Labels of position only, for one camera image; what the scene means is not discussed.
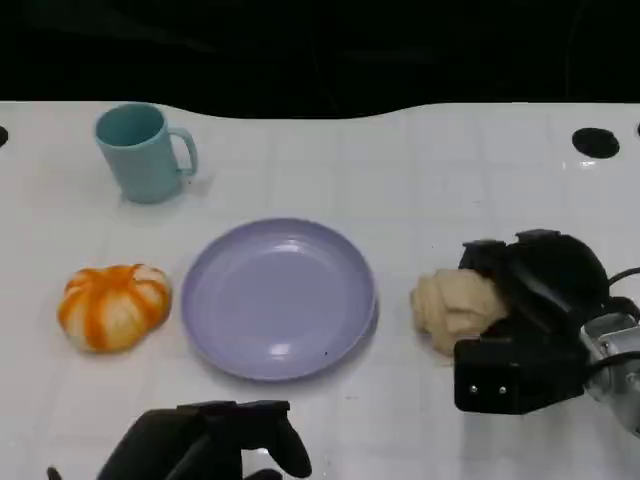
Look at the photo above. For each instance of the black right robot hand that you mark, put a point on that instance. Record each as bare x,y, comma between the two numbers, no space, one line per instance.
555,280

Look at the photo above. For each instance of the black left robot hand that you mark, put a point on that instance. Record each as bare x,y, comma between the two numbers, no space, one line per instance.
160,445

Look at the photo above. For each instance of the beige towel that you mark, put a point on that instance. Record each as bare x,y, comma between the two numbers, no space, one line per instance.
455,305

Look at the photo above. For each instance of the orange and white bread roll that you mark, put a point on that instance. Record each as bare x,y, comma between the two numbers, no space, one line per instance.
112,310

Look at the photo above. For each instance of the lilac plate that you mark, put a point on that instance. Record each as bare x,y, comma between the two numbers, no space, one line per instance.
280,300

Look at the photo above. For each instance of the pale green mug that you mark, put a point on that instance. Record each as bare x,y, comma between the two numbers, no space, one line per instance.
142,167

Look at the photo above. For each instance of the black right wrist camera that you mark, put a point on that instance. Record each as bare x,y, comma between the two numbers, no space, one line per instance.
515,375

